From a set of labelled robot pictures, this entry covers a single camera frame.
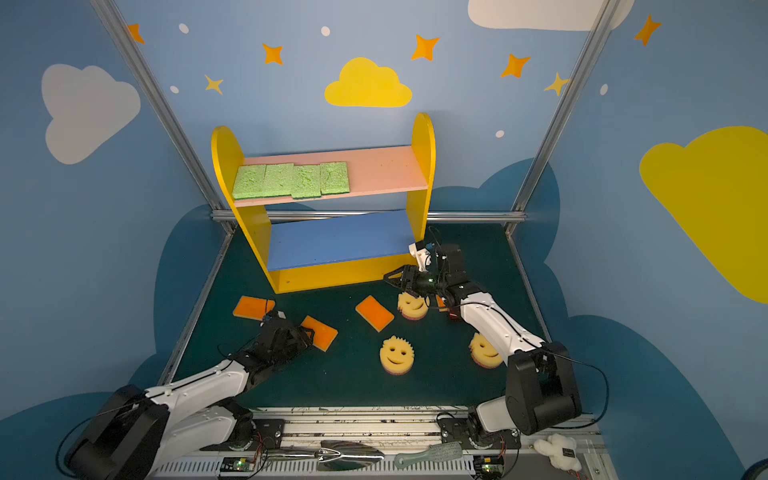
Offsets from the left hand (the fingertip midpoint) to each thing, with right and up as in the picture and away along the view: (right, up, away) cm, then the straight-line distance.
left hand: (311, 333), depth 89 cm
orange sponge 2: (+4, -1, +1) cm, 4 cm away
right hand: (+24, +18, -9) cm, 31 cm away
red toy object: (+37, +11, -27) cm, 47 cm away
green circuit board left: (-13, -27, -18) cm, 35 cm away
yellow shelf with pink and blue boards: (+8, +29, +9) cm, 31 cm away
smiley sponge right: (+52, -5, -3) cm, 52 cm away
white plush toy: (+65, -23, -20) cm, 71 cm away
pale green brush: (+35, -24, -18) cm, 46 cm away
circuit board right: (+48, -28, -18) cm, 59 cm away
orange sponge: (+19, +5, +7) cm, 21 cm away
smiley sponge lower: (+26, -6, -3) cm, 27 cm away
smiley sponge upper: (+31, +6, +6) cm, 33 cm away
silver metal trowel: (+11, -24, -19) cm, 33 cm away
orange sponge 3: (-21, +7, +8) cm, 24 cm away
